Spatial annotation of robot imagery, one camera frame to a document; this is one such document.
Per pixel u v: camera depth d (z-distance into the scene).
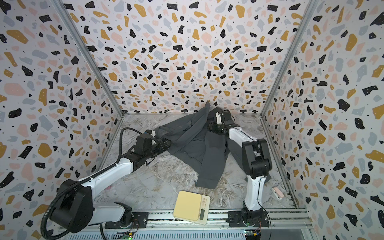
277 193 0.80
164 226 0.73
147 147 0.68
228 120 0.80
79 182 0.44
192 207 0.76
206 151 0.97
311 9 0.72
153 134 0.81
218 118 0.93
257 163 0.54
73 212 0.40
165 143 0.78
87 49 0.85
